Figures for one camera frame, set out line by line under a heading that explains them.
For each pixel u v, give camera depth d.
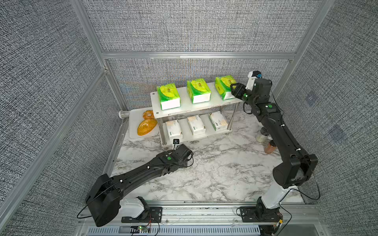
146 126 1.05
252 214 0.73
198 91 0.73
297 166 0.44
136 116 1.16
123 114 1.16
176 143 0.73
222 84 0.78
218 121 0.98
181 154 0.62
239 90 0.68
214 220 0.74
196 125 0.97
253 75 0.67
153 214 0.74
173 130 0.95
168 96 0.71
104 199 0.40
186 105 0.77
